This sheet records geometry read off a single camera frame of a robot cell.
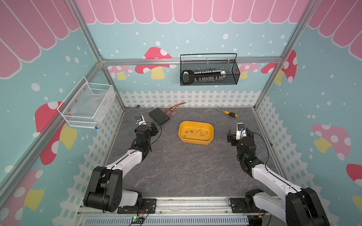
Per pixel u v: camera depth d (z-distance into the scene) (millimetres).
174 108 1188
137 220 727
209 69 920
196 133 1054
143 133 661
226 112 1161
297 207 410
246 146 625
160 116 1130
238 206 740
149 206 747
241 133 685
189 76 896
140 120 756
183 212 735
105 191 415
